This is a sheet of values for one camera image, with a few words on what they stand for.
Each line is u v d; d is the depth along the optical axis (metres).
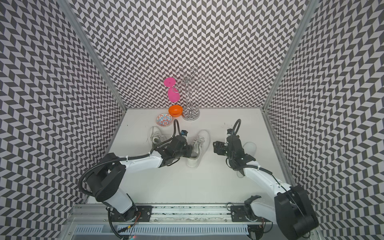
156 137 0.90
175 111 1.12
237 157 0.64
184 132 0.80
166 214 0.74
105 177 0.45
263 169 0.53
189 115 1.17
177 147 0.67
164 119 1.11
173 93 0.99
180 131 0.79
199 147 0.86
